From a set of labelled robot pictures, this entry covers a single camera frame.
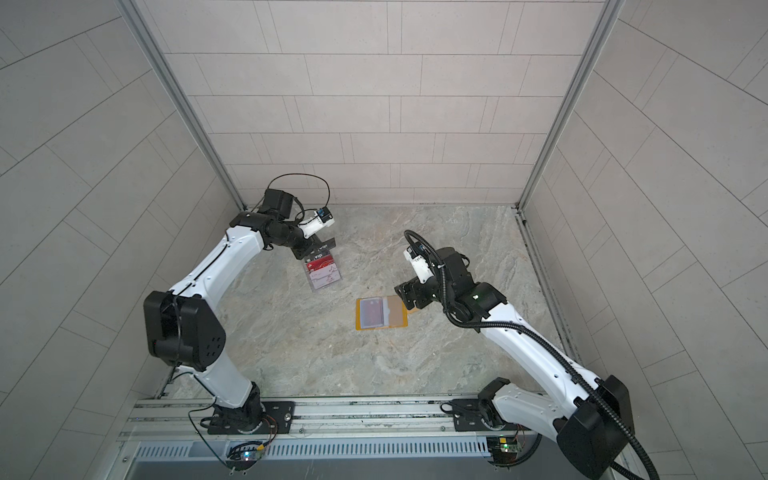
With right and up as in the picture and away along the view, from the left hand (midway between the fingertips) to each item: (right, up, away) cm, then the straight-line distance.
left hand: (324, 235), depth 86 cm
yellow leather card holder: (+16, -23, +3) cm, 29 cm away
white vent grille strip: (+4, -49, -18) cm, 52 cm away
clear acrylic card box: (-6, -14, +5) cm, 16 cm away
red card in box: (-4, -9, +9) cm, 14 cm away
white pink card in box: (-2, -13, +7) cm, 15 cm away
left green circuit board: (-13, -49, -21) cm, 55 cm away
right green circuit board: (+46, -49, -18) cm, 69 cm away
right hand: (+24, -12, -10) cm, 29 cm away
